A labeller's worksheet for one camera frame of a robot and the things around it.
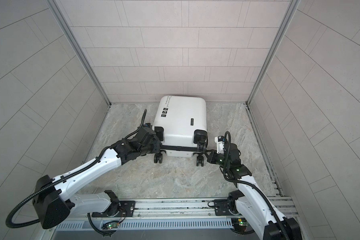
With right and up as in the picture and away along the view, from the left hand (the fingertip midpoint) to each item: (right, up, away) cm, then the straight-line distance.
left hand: (163, 142), depth 78 cm
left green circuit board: (-20, -34, -14) cm, 41 cm away
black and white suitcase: (+9, +11, +2) cm, 15 cm away
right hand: (+22, -6, +2) cm, 23 cm away
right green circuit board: (+37, -35, -10) cm, 52 cm away
